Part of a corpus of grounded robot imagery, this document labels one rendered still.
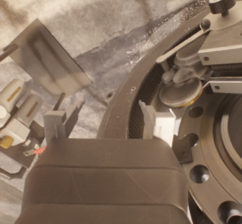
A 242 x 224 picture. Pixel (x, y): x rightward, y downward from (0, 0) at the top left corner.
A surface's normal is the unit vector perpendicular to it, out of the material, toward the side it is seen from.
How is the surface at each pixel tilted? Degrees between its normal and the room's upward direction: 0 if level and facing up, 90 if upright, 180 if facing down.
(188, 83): 90
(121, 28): 0
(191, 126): 90
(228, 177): 90
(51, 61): 0
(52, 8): 0
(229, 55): 35
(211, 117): 90
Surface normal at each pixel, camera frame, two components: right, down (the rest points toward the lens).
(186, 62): -0.71, 0.06
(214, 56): -0.56, 0.74
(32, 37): -0.11, 0.65
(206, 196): -0.55, -0.67
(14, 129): 0.83, -0.36
